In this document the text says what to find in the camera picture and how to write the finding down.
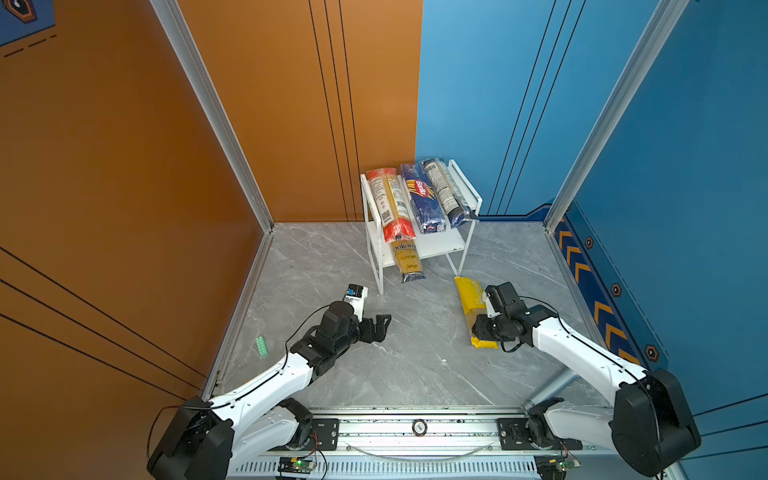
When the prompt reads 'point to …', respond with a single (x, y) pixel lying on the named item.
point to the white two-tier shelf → (455, 243)
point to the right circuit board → (555, 467)
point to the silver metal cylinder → (550, 390)
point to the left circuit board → (295, 465)
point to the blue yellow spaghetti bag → (408, 259)
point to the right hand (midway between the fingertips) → (476, 329)
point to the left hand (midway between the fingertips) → (378, 312)
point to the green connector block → (262, 346)
